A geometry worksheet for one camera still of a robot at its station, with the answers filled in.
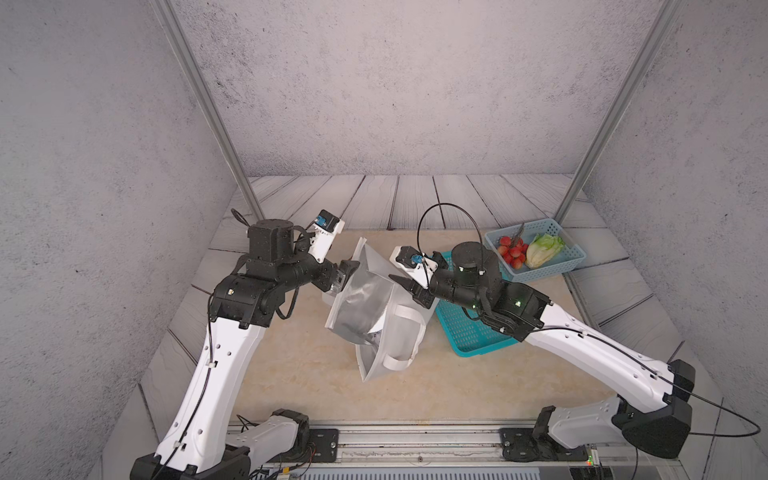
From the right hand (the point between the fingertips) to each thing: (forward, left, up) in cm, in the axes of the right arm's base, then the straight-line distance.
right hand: (399, 265), depth 63 cm
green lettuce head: (+34, -51, -33) cm, 69 cm away
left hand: (+3, +11, 0) cm, 12 cm away
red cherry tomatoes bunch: (+33, -40, -33) cm, 62 cm away
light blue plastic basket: (+32, -61, -34) cm, 77 cm away
